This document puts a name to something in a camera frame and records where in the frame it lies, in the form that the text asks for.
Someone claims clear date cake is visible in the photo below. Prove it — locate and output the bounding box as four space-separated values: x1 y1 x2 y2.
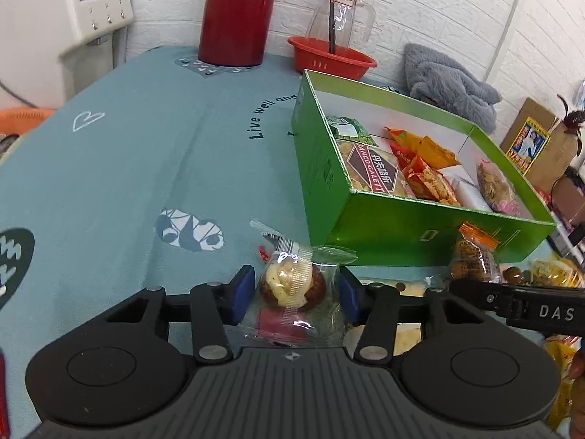
238 219 357 348

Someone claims pink snack packet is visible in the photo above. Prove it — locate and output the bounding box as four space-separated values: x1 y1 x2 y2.
476 159 521 216

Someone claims orange-red cracker snack bag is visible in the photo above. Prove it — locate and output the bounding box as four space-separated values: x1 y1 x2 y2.
400 157 460 206

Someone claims yellow Danco Galette biscuit bag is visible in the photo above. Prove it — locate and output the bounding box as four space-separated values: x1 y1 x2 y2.
336 140 415 198

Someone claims orange snack packet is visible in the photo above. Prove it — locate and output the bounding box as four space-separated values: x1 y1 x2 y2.
384 127 459 169

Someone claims green snack packet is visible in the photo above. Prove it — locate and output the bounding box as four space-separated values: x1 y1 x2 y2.
326 116 376 146

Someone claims yellow snack packet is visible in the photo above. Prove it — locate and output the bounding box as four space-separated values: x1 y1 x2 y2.
529 258 584 288

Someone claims green cardboard box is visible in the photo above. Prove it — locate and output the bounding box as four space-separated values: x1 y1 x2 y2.
291 70 555 266

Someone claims clear brown snack packet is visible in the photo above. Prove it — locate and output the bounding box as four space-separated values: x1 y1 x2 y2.
449 222 502 284

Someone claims teal patterned tablecloth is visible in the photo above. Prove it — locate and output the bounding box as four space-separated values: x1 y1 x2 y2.
0 45 585 439

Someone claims brown cardboard box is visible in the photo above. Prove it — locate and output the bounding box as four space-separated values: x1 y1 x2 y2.
501 97 577 194

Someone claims small colourful carton box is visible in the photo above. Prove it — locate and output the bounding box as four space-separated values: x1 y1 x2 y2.
507 117 549 175

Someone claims dark red plant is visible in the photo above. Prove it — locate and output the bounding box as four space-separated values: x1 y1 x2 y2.
557 94 585 157

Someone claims grey fluffy towel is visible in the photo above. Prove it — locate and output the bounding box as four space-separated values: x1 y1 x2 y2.
404 43 502 135

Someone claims red-cased smartphone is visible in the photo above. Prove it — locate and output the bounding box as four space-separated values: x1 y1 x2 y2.
0 353 10 439

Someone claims red plastic basket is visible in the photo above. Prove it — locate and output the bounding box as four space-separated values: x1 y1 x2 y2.
287 36 378 80

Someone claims orange plastic basin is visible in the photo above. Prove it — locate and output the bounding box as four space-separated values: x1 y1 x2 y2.
0 107 54 136

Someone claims red thermos jug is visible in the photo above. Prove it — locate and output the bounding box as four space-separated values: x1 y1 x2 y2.
198 0 273 67

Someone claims black straw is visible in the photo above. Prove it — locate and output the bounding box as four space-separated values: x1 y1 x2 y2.
328 0 336 55

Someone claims clear glass pitcher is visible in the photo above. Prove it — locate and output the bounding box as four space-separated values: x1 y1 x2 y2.
305 0 376 48

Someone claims white water dispenser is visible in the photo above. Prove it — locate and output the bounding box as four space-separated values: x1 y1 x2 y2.
1 0 134 109

